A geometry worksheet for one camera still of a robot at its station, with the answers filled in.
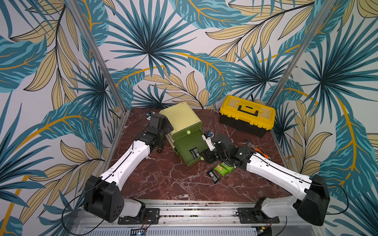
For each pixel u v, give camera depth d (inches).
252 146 39.4
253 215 26.4
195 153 34.6
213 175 33.8
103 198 15.6
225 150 22.3
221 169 34.6
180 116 34.9
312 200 15.2
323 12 27.6
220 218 29.4
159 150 37.4
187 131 32.9
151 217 28.8
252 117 37.4
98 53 33.2
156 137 23.4
